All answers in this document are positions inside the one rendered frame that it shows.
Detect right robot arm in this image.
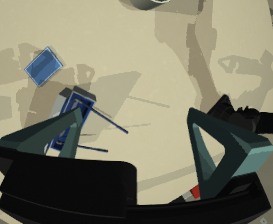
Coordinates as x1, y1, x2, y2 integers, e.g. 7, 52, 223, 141
207, 94, 273, 134

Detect dark blue glasses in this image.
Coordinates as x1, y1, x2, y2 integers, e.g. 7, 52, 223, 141
56, 98, 129, 153

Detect grey mug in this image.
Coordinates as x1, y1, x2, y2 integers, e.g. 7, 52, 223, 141
129, 0, 171, 10

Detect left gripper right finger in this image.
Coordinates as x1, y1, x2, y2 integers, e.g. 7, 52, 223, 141
187, 107, 273, 200

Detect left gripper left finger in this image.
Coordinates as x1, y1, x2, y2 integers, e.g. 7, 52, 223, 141
0, 107, 83, 158

